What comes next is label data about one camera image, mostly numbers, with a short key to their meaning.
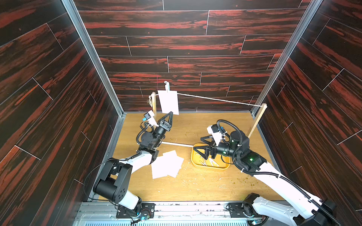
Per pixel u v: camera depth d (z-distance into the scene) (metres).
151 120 0.69
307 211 0.39
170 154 0.96
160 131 0.70
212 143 0.60
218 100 0.63
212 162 0.91
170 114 0.72
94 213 0.74
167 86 0.61
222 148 0.60
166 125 0.68
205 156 0.60
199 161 0.91
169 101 0.67
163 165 0.91
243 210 0.67
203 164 0.89
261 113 0.63
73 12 0.68
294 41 0.78
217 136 0.59
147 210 0.73
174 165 0.91
